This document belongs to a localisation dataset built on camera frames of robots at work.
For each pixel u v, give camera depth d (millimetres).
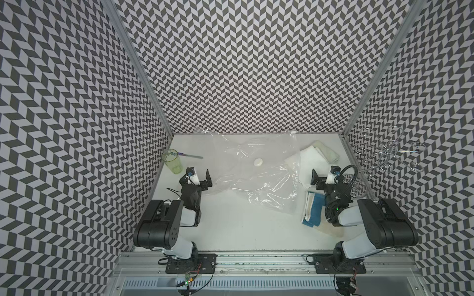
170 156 1093
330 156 1045
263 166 991
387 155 859
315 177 866
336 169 740
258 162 991
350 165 672
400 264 758
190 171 756
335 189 697
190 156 1239
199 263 702
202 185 807
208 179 829
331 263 723
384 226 452
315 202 863
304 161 993
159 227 445
